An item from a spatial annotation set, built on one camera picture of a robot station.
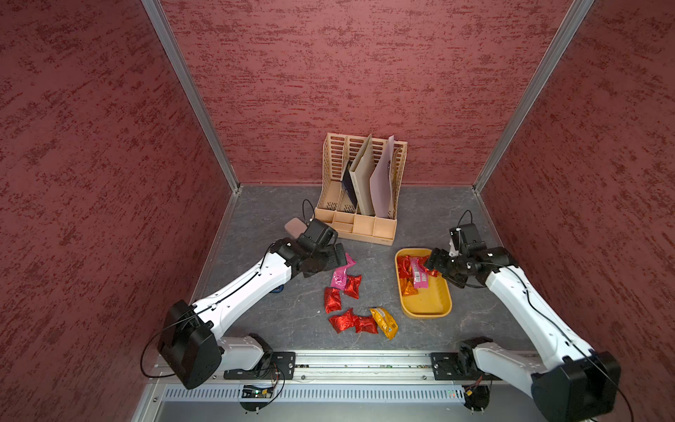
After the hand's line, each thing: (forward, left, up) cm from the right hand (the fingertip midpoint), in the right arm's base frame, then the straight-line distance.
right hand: (431, 273), depth 79 cm
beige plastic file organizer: (+39, +31, -12) cm, 51 cm away
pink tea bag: (+3, +1, -9) cm, 9 cm away
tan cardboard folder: (+33, +20, +13) cm, 41 cm away
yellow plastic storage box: (-4, -4, -13) cm, 15 cm away
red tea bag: (+1, +24, -10) cm, 26 cm away
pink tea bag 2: (+4, +29, -10) cm, 31 cm away
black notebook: (+30, +25, +10) cm, 40 cm away
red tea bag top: (+6, +6, -7) cm, 11 cm away
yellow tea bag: (-11, +14, -9) cm, 20 cm away
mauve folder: (+33, +13, +9) cm, 36 cm away
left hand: (+2, +31, +2) cm, 31 cm away
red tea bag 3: (-11, +27, -9) cm, 31 cm away
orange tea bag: (0, +6, -11) cm, 12 cm away
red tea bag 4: (-12, +21, -8) cm, 26 cm away
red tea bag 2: (-4, +31, -10) cm, 33 cm away
